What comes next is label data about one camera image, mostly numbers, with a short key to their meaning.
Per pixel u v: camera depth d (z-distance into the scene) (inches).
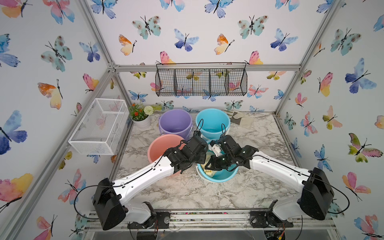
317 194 16.3
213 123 36.9
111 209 14.8
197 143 21.8
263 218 28.7
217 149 28.9
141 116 40.1
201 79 38.7
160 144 31.9
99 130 34.0
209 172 28.9
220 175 33.4
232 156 23.9
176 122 36.6
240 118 46.5
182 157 21.0
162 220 28.7
